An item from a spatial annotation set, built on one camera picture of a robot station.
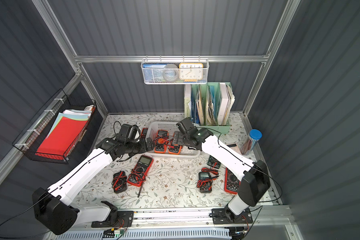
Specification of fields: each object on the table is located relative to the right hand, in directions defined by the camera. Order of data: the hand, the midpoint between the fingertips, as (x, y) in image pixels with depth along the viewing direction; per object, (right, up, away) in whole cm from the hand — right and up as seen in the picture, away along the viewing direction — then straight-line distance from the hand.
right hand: (184, 137), depth 81 cm
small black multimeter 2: (-36, -25, +1) cm, 44 cm away
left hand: (-20, -4, -3) cm, 20 cm away
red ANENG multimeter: (-26, -22, +3) cm, 34 cm away
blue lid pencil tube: (+39, +1, +1) cm, 39 cm away
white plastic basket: (-10, +6, +30) cm, 32 cm away
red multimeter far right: (+26, -25, +1) cm, 37 cm away
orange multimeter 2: (-6, -8, +13) cm, 17 cm away
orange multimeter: (-16, -3, +16) cm, 23 cm away
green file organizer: (+16, +20, +14) cm, 29 cm away
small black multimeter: (+11, -24, -1) cm, 27 cm away
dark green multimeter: (+17, -16, +10) cm, 26 cm away
